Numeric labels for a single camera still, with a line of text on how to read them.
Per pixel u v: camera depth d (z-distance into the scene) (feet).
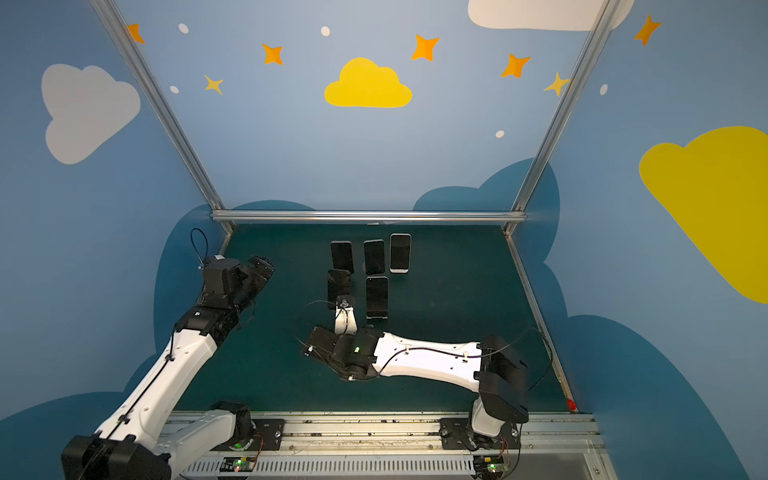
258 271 2.34
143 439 1.31
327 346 1.79
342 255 3.22
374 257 3.25
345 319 2.17
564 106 2.82
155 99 2.71
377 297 2.95
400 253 3.45
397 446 2.41
